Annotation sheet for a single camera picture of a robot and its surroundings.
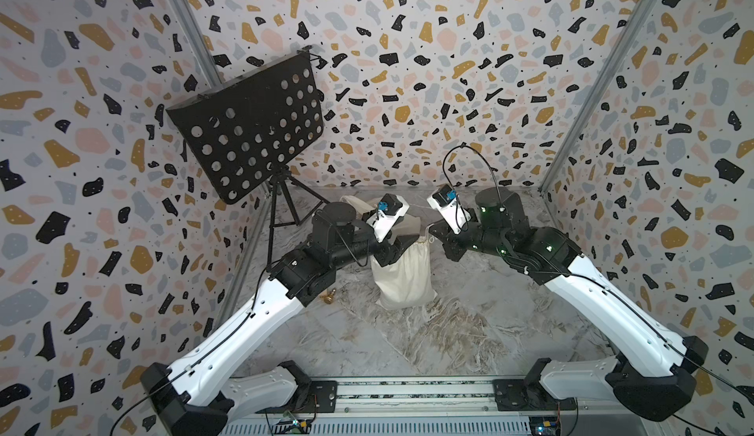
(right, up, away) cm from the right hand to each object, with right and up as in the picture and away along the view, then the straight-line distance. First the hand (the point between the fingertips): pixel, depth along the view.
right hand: (430, 228), depth 65 cm
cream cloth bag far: (-4, 0, +25) cm, 25 cm away
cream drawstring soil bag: (-5, -14, +10) cm, 18 cm away
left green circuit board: (-33, -49, +6) cm, 59 cm away
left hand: (-5, +1, -2) cm, 5 cm away
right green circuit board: (+29, -49, +6) cm, 57 cm away
